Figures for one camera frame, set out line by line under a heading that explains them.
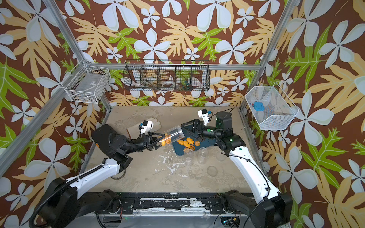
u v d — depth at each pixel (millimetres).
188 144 958
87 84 850
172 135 630
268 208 371
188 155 889
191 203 762
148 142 601
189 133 704
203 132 614
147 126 675
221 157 931
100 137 984
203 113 658
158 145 672
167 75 975
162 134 636
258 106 862
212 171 865
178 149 958
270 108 839
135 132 1039
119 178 834
